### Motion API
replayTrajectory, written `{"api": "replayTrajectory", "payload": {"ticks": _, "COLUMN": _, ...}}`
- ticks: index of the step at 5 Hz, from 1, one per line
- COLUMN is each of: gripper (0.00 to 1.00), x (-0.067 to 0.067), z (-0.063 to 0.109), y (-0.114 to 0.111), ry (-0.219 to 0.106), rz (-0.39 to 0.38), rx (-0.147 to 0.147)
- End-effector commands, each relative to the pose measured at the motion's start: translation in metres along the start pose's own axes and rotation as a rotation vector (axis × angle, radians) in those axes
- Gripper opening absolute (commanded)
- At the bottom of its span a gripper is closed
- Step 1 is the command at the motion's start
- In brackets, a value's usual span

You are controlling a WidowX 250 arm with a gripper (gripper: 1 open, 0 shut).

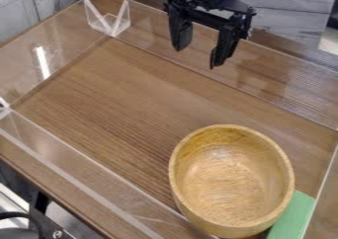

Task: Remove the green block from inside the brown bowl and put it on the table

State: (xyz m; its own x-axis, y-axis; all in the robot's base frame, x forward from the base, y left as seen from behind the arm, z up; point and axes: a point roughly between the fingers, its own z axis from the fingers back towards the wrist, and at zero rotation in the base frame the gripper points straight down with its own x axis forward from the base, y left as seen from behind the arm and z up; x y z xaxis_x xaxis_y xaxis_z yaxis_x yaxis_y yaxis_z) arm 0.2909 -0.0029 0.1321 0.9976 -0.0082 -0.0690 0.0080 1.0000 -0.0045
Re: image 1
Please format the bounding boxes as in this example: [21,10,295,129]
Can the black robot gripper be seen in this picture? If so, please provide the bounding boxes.
[165,0,256,68]

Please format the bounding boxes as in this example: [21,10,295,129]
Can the brown wooden bowl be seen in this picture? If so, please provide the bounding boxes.
[168,124,293,239]

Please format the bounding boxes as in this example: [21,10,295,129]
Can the green flat block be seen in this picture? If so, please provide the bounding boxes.
[265,191,315,239]

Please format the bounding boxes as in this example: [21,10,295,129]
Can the black metal table leg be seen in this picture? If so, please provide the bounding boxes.
[29,192,76,239]

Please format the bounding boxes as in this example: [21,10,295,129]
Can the clear acrylic corner bracket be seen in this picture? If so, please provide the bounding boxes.
[82,0,130,38]

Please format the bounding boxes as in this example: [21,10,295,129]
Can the clear acrylic wall panels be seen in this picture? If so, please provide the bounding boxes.
[0,0,338,239]

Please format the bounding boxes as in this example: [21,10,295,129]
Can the black cable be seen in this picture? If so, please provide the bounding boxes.
[0,210,45,239]

